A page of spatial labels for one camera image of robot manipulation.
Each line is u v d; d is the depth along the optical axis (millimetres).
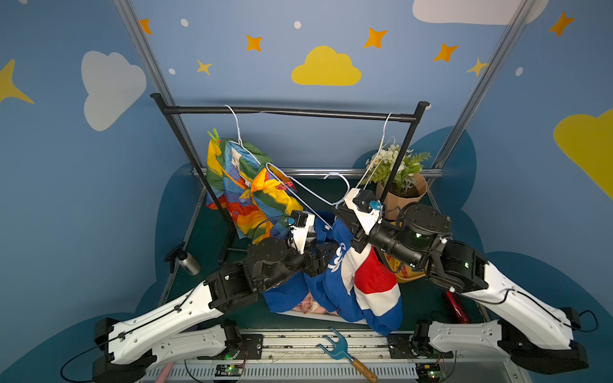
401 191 1013
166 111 565
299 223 513
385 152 898
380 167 883
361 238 442
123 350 386
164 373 690
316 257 502
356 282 635
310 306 713
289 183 615
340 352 726
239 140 622
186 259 824
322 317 719
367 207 394
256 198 716
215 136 717
